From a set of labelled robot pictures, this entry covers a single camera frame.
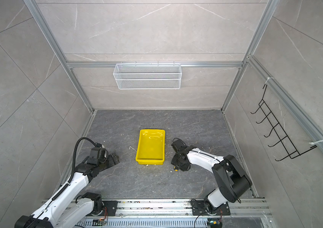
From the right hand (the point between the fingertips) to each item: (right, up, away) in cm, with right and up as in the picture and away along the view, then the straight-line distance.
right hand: (174, 163), depth 90 cm
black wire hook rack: (+49, +15, -28) cm, 58 cm away
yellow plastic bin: (-16, +9, +6) cm, 19 cm away
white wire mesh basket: (-19, +60, +11) cm, 64 cm away
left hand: (-39, +6, -5) cm, 39 cm away
